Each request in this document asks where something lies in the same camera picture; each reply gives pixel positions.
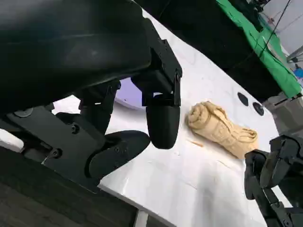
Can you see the black backdrop cloth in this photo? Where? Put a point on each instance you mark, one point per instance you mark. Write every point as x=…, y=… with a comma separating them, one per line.
x=213, y=35

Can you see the lilac plate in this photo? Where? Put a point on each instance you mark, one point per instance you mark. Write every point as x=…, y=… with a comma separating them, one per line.
x=129, y=94

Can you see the white table leg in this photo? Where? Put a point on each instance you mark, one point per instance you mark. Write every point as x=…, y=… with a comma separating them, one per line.
x=141, y=218

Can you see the green cloth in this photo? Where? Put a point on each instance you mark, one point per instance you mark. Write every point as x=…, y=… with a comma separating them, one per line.
x=272, y=52

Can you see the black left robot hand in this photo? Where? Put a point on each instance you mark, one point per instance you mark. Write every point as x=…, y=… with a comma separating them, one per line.
x=59, y=47

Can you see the small beige sliver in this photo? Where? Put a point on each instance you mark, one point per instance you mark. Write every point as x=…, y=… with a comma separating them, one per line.
x=195, y=143

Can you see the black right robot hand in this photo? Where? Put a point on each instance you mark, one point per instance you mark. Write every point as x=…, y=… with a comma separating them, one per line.
x=272, y=170

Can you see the beige towel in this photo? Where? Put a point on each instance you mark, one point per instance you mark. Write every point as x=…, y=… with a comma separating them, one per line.
x=220, y=130

